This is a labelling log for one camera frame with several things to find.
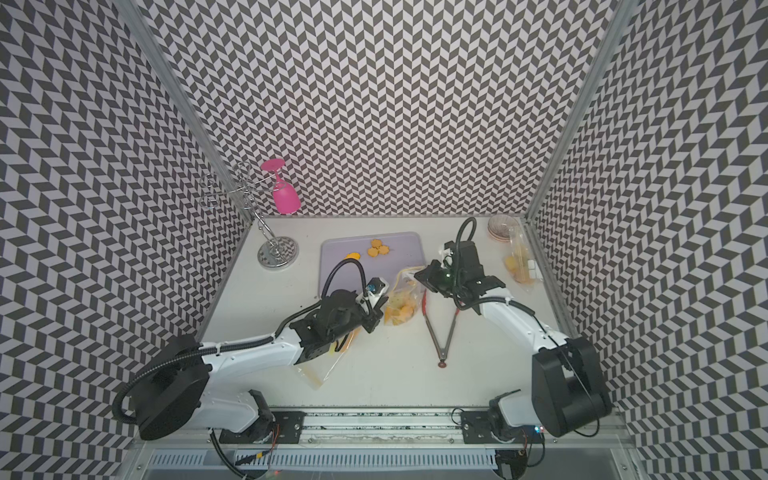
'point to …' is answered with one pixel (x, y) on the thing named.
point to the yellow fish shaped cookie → (353, 255)
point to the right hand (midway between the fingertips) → (415, 279)
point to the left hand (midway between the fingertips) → (384, 299)
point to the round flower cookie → (377, 243)
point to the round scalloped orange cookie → (373, 252)
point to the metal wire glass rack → (237, 186)
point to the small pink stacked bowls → (498, 226)
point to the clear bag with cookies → (315, 369)
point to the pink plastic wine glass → (286, 199)
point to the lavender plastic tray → (385, 255)
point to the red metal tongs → (442, 363)
